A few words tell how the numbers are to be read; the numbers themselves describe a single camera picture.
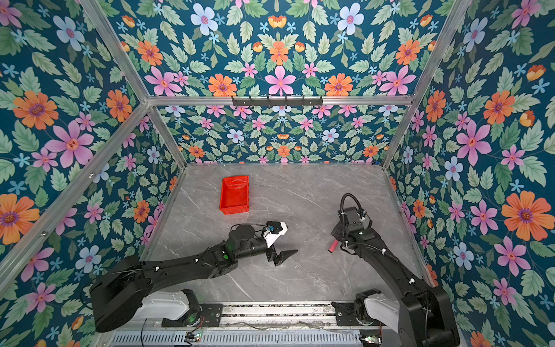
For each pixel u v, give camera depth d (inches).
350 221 25.8
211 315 29.0
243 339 30.2
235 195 42.4
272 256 26.5
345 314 28.7
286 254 26.2
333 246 33.1
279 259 26.6
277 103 36.7
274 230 25.1
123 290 16.4
